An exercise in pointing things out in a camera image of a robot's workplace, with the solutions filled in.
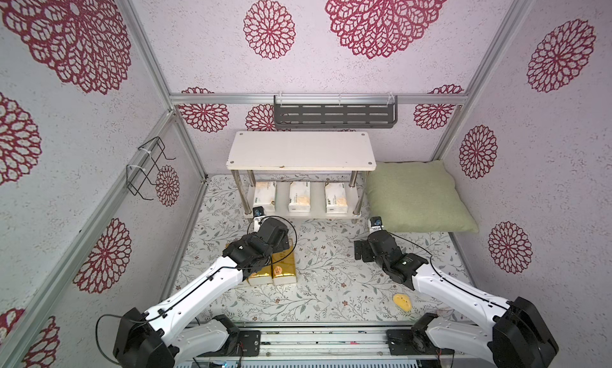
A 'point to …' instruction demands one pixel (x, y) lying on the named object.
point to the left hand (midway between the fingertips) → (270, 237)
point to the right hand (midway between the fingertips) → (365, 239)
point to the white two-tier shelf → (302, 174)
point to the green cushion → (417, 197)
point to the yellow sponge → (403, 301)
